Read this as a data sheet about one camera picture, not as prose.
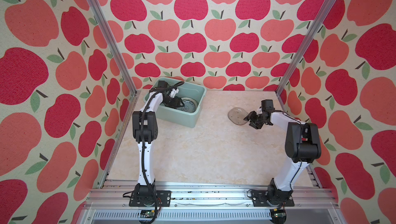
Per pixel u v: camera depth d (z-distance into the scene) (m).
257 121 0.86
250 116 0.91
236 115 1.06
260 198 0.73
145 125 0.63
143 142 0.62
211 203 0.74
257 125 0.90
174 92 0.98
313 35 0.87
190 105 1.07
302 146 0.51
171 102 0.94
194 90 1.01
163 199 0.74
